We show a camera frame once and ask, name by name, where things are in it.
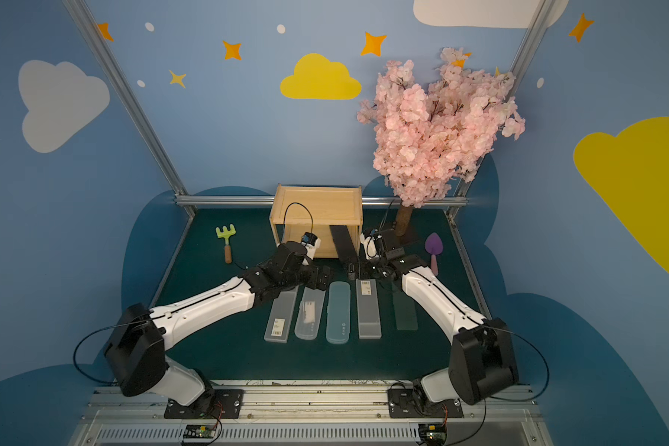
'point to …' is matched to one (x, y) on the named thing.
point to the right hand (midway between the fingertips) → (361, 263)
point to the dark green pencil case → (405, 311)
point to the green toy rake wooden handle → (226, 234)
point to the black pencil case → (345, 247)
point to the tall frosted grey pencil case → (368, 309)
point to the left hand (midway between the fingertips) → (323, 263)
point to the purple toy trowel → (434, 244)
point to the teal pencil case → (338, 312)
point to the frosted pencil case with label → (281, 317)
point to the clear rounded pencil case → (306, 323)
